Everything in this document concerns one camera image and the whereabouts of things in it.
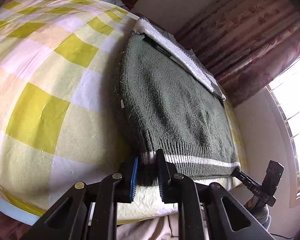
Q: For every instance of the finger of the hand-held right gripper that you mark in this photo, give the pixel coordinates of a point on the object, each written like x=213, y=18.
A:
x=242, y=178

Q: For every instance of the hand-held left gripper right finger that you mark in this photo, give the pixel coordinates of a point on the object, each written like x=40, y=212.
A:
x=162, y=182

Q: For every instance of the pink floral curtain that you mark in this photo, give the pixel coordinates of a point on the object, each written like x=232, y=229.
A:
x=252, y=42

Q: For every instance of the light blue bed sheet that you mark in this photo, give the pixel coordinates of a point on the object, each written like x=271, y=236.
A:
x=5, y=205

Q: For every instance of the person's right hand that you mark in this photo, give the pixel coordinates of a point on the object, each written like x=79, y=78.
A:
x=258, y=210

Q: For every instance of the yellow checked bed sheet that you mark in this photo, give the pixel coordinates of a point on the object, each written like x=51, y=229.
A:
x=40, y=105

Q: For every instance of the barred window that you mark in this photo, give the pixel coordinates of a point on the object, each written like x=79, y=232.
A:
x=295, y=117

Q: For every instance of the green knit sweater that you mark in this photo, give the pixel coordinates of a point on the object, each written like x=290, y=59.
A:
x=177, y=105

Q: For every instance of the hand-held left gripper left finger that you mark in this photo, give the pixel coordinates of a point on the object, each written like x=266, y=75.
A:
x=133, y=180

